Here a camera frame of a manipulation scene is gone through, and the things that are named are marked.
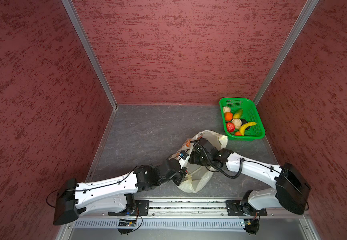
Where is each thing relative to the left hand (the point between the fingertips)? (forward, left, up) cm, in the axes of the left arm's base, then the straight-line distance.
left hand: (184, 172), depth 73 cm
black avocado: (+40, -44, -8) cm, 59 cm away
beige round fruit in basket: (+52, -34, -9) cm, 63 cm away
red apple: (+34, -33, -7) cm, 48 cm away
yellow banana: (+33, -42, -6) cm, 54 cm away
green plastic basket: (+50, -53, -11) cm, 73 cm away
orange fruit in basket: (+30, -38, -10) cm, 49 cm away
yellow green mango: (+48, -43, -9) cm, 65 cm away
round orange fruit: (+44, -34, -8) cm, 56 cm away
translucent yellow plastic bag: (-2, -7, -1) cm, 7 cm away
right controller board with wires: (-20, -34, -15) cm, 43 cm away
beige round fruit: (+39, -39, -7) cm, 55 cm away
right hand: (+7, -4, -6) cm, 11 cm away
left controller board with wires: (-21, +28, -18) cm, 40 cm away
